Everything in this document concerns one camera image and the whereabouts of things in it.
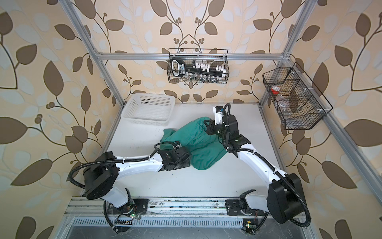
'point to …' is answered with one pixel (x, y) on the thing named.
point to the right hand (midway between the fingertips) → (205, 122)
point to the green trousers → (206, 150)
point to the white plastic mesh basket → (149, 109)
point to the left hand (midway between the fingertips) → (189, 161)
